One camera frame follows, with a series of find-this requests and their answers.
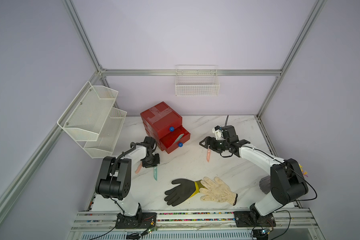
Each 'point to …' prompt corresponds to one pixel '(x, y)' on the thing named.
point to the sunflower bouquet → (304, 173)
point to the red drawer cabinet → (165, 125)
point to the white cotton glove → (217, 191)
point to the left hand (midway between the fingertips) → (155, 166)
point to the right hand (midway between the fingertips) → (205, 146)
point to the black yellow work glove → (179, 194)
